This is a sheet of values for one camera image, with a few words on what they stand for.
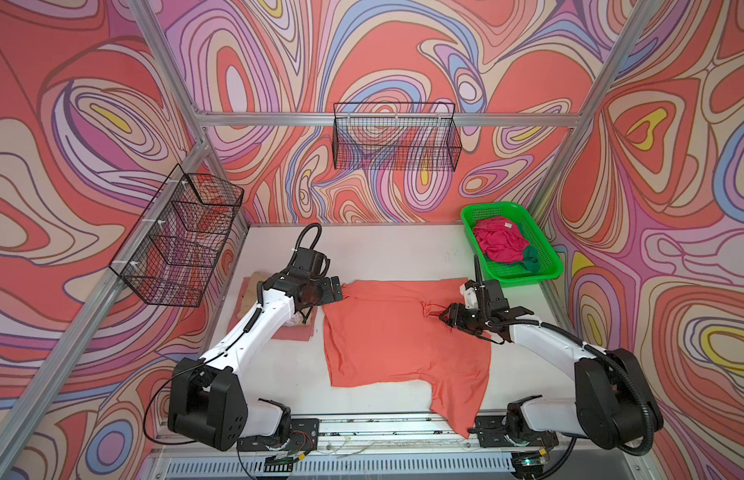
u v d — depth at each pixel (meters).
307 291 0.60
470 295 0.82
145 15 0.68
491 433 0.73
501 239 1.07
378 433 0.75
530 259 1.02
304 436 0.72
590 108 0.86
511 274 1.04
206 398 0.40
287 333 0.88
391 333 0.91
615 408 0.42
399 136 0.96
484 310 0.69
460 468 0.77
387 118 0.87
